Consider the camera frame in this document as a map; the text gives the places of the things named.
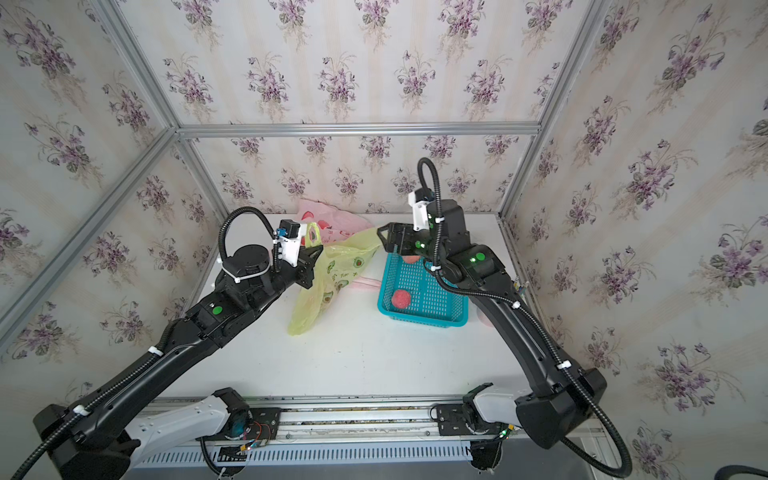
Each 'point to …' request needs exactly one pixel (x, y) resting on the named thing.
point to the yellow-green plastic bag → (336, 267)
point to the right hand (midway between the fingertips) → (397, 231)
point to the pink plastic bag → (334, 223)
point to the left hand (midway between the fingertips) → (322, 246)
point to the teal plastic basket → (433, 303)
